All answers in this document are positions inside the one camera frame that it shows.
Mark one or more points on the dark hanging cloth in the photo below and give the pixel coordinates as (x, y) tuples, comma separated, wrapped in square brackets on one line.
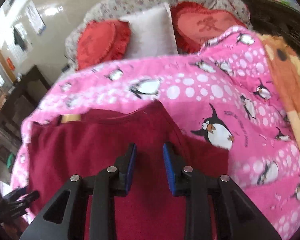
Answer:
[(21, 38)]

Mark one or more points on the white pillow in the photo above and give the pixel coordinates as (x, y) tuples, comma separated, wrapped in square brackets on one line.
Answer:
[(150, 32)]

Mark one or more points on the pink penguin print blanket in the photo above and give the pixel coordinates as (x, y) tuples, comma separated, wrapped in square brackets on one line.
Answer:
[(160, 67)]

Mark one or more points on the yellow and red towel blanket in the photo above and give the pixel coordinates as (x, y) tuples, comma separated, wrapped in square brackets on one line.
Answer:
[(295, 100)]

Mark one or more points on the orange wall sign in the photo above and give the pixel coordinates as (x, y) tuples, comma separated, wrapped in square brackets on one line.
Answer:
[(11, 64)]

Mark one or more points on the maroon fleece garment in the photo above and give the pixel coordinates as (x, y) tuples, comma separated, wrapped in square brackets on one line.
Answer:
[(90, 140)]

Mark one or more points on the wall calendar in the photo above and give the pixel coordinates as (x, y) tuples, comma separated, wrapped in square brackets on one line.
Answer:
[(36, 17)]

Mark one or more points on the dark wooden side cabinet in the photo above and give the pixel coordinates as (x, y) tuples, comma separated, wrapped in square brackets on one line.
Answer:
[(27, 92)]

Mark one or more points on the red heart cushion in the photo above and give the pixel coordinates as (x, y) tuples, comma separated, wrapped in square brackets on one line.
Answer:
[(100, 42), (202, 25)]

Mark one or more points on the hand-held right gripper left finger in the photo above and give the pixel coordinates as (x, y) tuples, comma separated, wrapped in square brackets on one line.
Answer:
[(130, 165)]

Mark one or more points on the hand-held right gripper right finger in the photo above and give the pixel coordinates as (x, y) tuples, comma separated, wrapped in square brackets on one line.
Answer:
[(168, 170)]

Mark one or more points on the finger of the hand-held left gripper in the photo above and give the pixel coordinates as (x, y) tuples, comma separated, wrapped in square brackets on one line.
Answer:
[(22, 202)]

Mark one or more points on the dark carved wooden cabinet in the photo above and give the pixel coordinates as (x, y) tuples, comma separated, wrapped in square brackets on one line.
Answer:
[(277, 20)]

